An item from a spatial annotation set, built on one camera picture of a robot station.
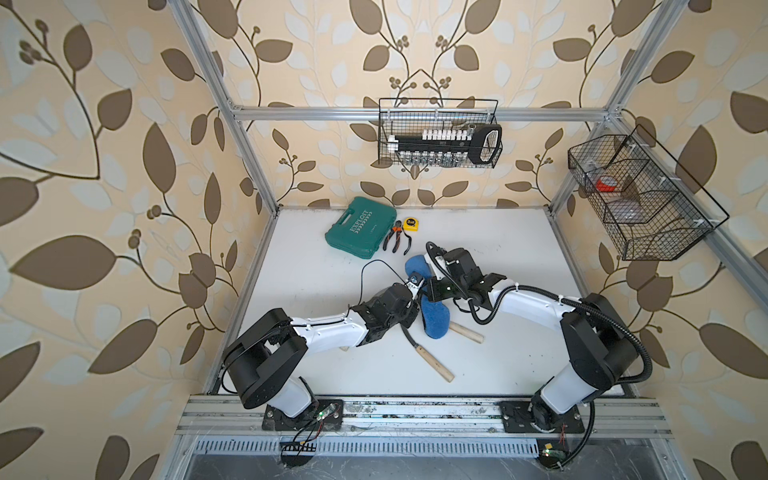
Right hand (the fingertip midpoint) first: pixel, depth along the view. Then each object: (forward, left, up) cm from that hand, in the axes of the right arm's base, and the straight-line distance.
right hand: (420, 288), depth 89 cm
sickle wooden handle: (-15, +23, -8) cm, 28 cm away
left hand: (-3, +3, 0) cm, 4 cm away
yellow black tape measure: (+32, +1, -6) cm, 32 cm away
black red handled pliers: (+30, +6, -6) cm, 31 cm away
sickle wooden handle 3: (-12, -13, -7) cm, 19 cm away
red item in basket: (+16, -51, +23) cm, 58 cm away
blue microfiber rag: (-9, -4, 0) cm, 10 cm away
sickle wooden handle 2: (-20, -3, -7) cm, 21 cm away
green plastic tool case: (+28, +18, -3) cm, 33 cm away
